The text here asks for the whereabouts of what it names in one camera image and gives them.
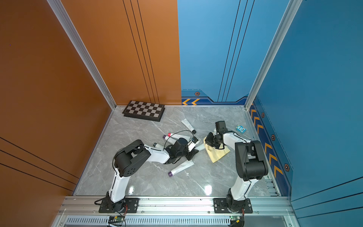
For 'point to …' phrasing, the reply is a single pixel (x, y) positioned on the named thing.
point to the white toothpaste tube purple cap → (181, 168)
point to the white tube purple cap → (169, 140)
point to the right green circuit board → (235, 218)
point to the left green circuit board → (116, 219)
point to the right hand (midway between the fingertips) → (205, 141)
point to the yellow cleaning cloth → (215, 154)
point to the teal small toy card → (240, 128)
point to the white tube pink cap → (178, 136)
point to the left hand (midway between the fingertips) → (197, 147)
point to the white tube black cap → (189, 125)
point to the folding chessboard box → (150, 111)
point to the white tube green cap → (200, 147)
